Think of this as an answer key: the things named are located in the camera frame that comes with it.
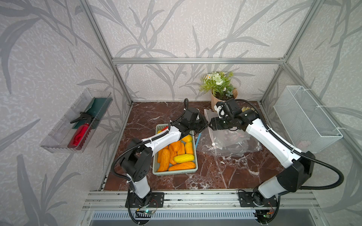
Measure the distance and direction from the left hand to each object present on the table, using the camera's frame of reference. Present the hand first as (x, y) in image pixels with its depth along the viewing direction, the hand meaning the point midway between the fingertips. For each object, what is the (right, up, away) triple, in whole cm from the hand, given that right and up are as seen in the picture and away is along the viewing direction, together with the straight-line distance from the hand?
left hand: (213, 123), depth 82 cm
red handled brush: (-60, -4, -23) cm, 64 cm away
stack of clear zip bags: (+10, -13, +7) cm, 18 cm away
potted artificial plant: (+5, +26, +10) cm, 28 cm away
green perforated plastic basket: (-33, -22, +3) cm, 40 cm away
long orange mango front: (-18, -25, -1) cm, 30 cm away
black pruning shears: (-62, +4, -16) cm, 64 cm away
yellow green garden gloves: (+32, +10, +35) cm, 49 cm away
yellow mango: (-17, -20, 0) cm, 26 cm away
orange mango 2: (-14, -16, +7) cm, 23 cm away
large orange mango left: (-28, -22, -2) cm, 35 cm away
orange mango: (-22, -14, +3) cm, 27 cm away
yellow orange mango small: (-15, -10, +7) cm, 19 cm away
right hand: (-1, 0, -2) cm, 3 cm away
